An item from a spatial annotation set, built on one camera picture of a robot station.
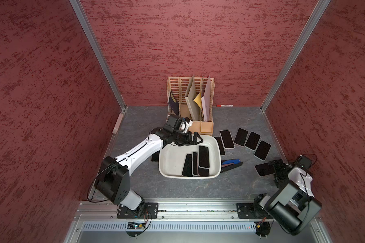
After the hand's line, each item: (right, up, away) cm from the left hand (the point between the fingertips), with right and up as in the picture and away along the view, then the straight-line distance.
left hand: (195, 144), depth 79 cm
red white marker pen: (+27, +25, +44) cm, 57 cm away
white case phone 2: (+43, -2, +27) cm, 50 cm away
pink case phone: (-4, -16, +6) cm, 18 cm away
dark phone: (+33, +1, +25) cm, 42 cm away
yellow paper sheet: (+2, +25, +10) cm, 27 cm away
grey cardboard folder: (-2, +29, +12) cm, 31 cm away
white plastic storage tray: (-14, -11, +14) cm, 23 cm away
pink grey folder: (+7, +24, +10) cm, 27 cm away
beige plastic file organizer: (-11, +38, +28) cm, 48 cm away
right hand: (+43, -16, +5) cm, 46 cm away
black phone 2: (+47, -8, +21) cm, 52 cm away
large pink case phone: (+43, -17, +11) cm, 47 cm away
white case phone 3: (+6, -10, +11) cm, 15 cm away
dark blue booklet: (-15, +25, +33) cm, 44 cm away
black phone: (+18, -7, +17) cm, 26 cm away
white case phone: (+23, 0, +22) cm, 32 cm away
